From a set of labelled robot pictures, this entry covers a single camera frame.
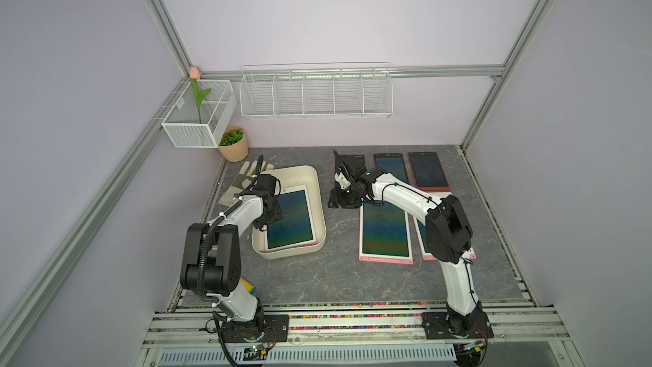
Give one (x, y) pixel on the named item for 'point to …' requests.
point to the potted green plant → (233, 143)
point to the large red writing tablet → (392, 163)
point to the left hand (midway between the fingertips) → (271, 218)
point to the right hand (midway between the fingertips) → (332, 203)
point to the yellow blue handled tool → (251, 289)
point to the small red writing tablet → (427, 171)
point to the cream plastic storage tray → (288, 177)
